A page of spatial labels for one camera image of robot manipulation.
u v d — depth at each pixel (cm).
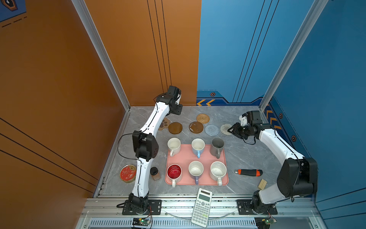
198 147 93
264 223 70
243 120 81
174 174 78
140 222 71
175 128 107
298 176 43
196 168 85
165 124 109
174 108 81
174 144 91
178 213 73
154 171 79
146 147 57
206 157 89
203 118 112
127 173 82
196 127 107
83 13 71
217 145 91
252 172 85
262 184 80
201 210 72
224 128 105
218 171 85
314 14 72
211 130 105
